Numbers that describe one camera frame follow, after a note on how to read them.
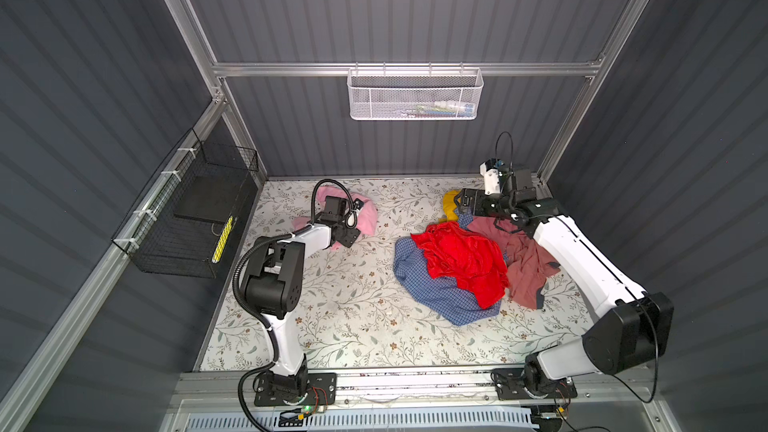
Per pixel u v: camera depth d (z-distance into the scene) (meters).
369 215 1.02
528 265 0.89
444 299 0.87
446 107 0.91
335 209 0.81
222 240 0.69
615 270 0.46
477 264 0.86
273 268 0.56
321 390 0.73
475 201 0.72
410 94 1.24
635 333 0.41
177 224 0.72
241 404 0.68
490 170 0.72
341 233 0.85
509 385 0.74
